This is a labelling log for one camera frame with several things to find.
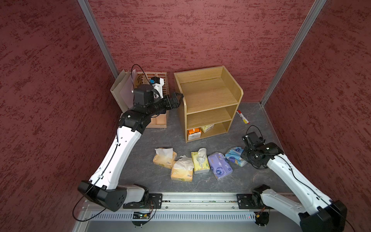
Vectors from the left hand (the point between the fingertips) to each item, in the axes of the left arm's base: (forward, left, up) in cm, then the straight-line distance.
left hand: (175, 100), depth 67 cm
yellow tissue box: (-21, -3, -34) cm, 40 cm away
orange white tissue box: (+1, -10, -32) cm, 33 cm away
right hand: (-17, -38, -29) cm, 51 cm away
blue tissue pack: (-12, -34, -34) cm, 49 cm away
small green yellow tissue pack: (+7, -18, -34) cm, 39 cm away
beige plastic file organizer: (+16, +16, -38) cm, 44 cm away
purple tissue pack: (-19, -25, -34) cm, 46 cm away
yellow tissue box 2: (-14, +8, -33) cm, 37 cm away
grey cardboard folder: (+18, +38, -9) cm, 43 cm away
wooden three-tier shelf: (+10, -19, -8) cm, 23 cm away
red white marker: (+20, -50, -40) cm, 67 cm away
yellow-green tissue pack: (-17, -13, -32) cm, 39 cm away
